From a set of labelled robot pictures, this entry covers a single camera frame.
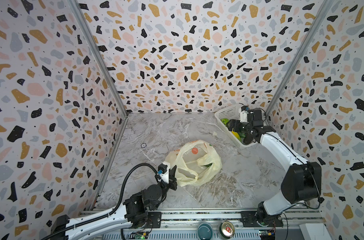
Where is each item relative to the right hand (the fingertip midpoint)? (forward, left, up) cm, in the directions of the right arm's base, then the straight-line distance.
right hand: (231, 120), depth 87 cm
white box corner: (-51, -34, -18) cm, 64 cm away
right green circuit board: (-52, -14, -23) cm, 59 cm away
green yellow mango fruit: (+3, -8, -18) cm, 20 cm away
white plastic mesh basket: (+24, -8, -19) cm, 32 cm away
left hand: (-28, +29, -2) cm, 40 cm away
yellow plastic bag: (-19, +20, -15) cm, 31 cm away
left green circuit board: (-54, +47, -21) cm, 74 cm away
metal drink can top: (-52, +7, -11) cm, 53 cm away
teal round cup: (-52, +16, -21) cm, 58 cm away
